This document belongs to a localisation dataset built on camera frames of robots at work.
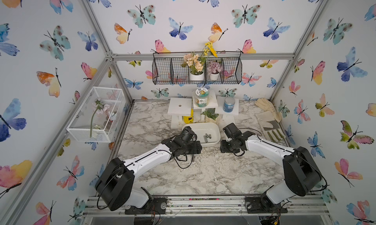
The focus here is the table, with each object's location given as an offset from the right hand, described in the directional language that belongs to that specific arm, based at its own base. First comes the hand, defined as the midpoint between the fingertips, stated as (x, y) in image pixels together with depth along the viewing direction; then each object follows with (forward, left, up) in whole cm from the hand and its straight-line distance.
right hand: (224, 147), depth 89 cm
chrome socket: (+10, +8, -4) cm, 13 cm away
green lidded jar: (+16, +15, +25) cm, 33 cm away
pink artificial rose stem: (+5, +66, +26) cm, 71 cm away
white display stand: (+22, +24, +10) cm, 34 cm away
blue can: (+20, -2, +16) cm, 26 cm away
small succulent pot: (+18, +8, +5) cm, 21 cm away
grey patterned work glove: (+20, -35, -6) cm, 40 cm away
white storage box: (+16, +14, -5) cm, 22 cm away
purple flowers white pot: (+37, +8, +29) cm, 47 cm away
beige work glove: (+41, -38, -6) cm, 56 cm away
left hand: (-3, +15, +5) cm, 16 cm away
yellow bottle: (+19, +23, +2) cm, 29 cm away
